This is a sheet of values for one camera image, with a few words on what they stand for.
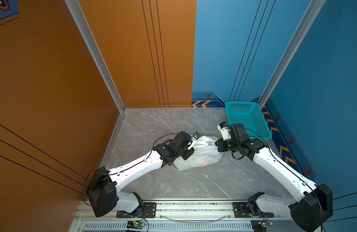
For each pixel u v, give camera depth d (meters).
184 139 0.58
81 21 0.74
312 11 0.71
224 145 0.70
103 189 0.40
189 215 0.73
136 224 0.71
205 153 0.78
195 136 0.67
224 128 0.71
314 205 0.38
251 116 1.14
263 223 0.70
